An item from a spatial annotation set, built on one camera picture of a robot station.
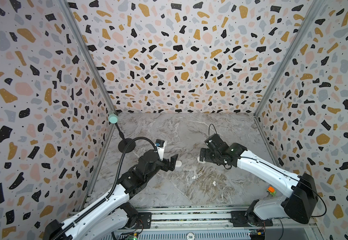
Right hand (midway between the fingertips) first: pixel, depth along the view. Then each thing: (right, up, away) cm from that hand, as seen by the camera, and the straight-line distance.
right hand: (205, 154), depth 80 cm
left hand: (-18, +3, -6) cm, 19 cm away
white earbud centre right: (-6, -15, +7) cm, 17 cm away
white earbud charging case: (-15, -8, +12) cm, 21 cm away
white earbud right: (+6, -18, +5) cm, 19 cm away
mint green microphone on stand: (-46, +18, -9) cm, 50 cm away
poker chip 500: (-9, -37, -10) cm, 39 cm away
